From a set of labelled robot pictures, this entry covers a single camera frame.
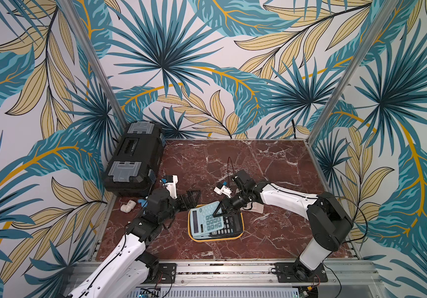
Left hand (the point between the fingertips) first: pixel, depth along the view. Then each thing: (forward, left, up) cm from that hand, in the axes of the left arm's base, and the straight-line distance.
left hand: (193, 196), depth 76 cm
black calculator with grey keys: (-8, -17, -11) cm, 22 cm away
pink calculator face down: (+2, -29, -15) cm, 33 cm away
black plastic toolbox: (+21, +30, -3) cm, 36 cm away
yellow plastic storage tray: (-14, -9, -12) cm, 21 cm away
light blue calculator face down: (-8, -4, -8) cm, 12 cm away
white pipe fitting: (0, +32, -14) cm, 35 cm away
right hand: (-6, -9, -6) cm, 13 cm away
